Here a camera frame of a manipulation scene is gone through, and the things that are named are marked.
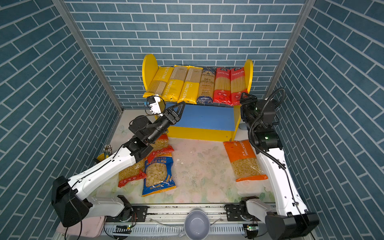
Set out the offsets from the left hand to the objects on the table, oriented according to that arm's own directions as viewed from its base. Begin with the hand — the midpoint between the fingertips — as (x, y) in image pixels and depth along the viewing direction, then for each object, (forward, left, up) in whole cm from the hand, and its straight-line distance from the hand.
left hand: (184, 105), depth 62 cm
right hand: (+6, -24, +2) cm, 25 cm away
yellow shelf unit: (+17, -16, -31) cm, 38 cm away
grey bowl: (-38, -5, -42) cm, 57 cm away
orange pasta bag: (-9, -35, -41) cm, 55 cm away
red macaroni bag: (-12, +28, -40) cm, 51 cm away
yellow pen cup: (-6, +42, -29) cm, 51 cm away
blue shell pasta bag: (-14, +16, -40) cm, 46 cm away
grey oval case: (+10, -34, -26) cm, 44 cm away
